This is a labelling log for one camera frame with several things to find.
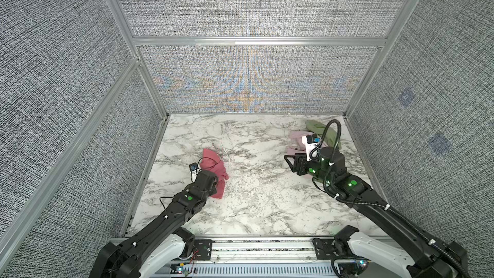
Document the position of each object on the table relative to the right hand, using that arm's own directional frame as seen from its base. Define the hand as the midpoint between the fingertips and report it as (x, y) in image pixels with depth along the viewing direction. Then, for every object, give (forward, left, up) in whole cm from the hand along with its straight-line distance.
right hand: (289, 154), depth 76 cm
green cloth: (+16, -23, -9) cm, 29 cm away
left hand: (-4, +34, -16) cm, 37 cm away
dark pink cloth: (+3, +33, -11) cm, 35 cm away
